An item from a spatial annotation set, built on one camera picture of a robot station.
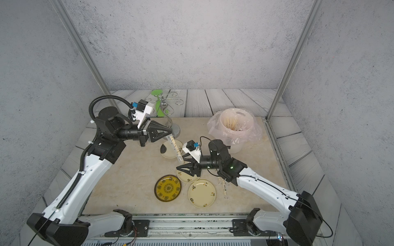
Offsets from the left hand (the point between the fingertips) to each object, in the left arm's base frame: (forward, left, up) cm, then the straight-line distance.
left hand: (170, 135), depth 54 cm
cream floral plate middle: (+4, -1, -43) cm, 43 cm away
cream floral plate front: (-5, -11, -44) cm, 45 cm away
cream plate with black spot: (+24, +12, -44) cm, 52 cm away
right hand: (-2, -2, -18) cm, 18 cm away
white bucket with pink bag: (+30, -33, -29) cm, 53 cm away
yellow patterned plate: (-1, +9, -45) cm, 46 cm away
